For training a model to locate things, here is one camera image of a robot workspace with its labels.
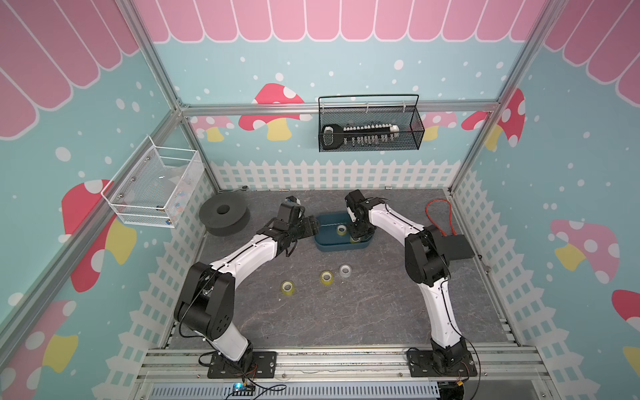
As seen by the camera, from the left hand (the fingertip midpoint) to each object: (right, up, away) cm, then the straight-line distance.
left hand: (311, 227), depth 91 cm
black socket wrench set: (+8, +33, -1) cm, 34 cm away
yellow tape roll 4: (-9, -22, -1) cm, 23 cm away
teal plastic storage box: (+6, -5, +10) cm, 13 cm away
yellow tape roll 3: (+6, -19, +1) cm, 20 cm away
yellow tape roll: (+12, -2, +13) cm, 18 cm away
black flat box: (+60, -9, +15) cm, 63 cm away
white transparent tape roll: (+13, -17, +3) cm, 21 cm away
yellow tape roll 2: (+16, -6, +11) cm, 20 cm away
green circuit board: (-19, -47, -18) cm, 54 cm away
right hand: (+19, -2, +12) cm, 22 cm away
